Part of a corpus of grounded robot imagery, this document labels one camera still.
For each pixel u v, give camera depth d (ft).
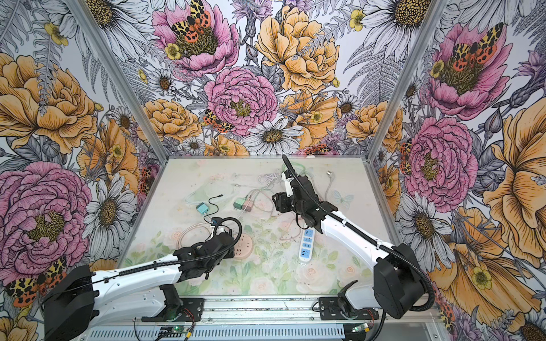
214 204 3.35
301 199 2.07
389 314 1.46
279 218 3.25
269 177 3.63
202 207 3.26
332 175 3.67
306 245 2.86
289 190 2.17
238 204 3.27
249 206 3.26
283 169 3.90
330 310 2.41
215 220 2.44
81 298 1.34
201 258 1.89
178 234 3.03
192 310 2.42
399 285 1.36
